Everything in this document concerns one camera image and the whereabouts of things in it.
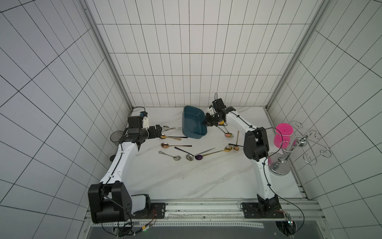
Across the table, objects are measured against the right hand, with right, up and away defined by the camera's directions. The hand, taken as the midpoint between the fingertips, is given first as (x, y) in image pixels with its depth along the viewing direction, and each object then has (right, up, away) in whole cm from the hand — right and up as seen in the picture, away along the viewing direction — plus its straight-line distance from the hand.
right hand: (197, 122), depth 99 cm
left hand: (-26, -5, -14) cm, 30 cm away
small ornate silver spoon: (-14, -21, -9) cm, 27 cm away
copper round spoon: (-21, -15, -2) cm, 26 cm away
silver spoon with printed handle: (-23, -4, +7) cm, 24 cm away
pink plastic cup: (+41, -6, -28) cm, 50 cm away
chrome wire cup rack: (+48, -23, -13) cm, 55 cm away
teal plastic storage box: (-2, -2, +10) cm, 11 cm away
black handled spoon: (+25, -14, -6) cm, 29 cm away
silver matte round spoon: (-5, -22, -8) cm, 24 cm away
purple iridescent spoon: (0, -22, -8) cm, 23 cm away
